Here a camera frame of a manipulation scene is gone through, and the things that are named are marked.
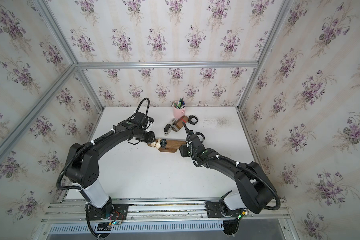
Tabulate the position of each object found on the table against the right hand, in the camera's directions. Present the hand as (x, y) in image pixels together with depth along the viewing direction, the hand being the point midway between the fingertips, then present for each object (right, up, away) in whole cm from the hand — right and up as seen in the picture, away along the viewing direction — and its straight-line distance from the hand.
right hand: (185, 148), depth 88 cm
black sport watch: (+4, +16, +19) cm, 25 cm away
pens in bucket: (-2, +29, +19) cm, 35 cm away
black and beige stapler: (-11, +12, +15) cm, 23 cm away
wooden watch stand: (-7, +1, 0) cm, 8 cm away
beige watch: (-19, +2, +1) cm, 19 cm away
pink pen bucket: (-4, +22, +20) cm, 30 cm away
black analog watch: (-13, +3, 0) cm, 13 cm away
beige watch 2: (-16, +2, 0) cm, 16 cm away
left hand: (-19, +5, +2) cm, 20 cm away
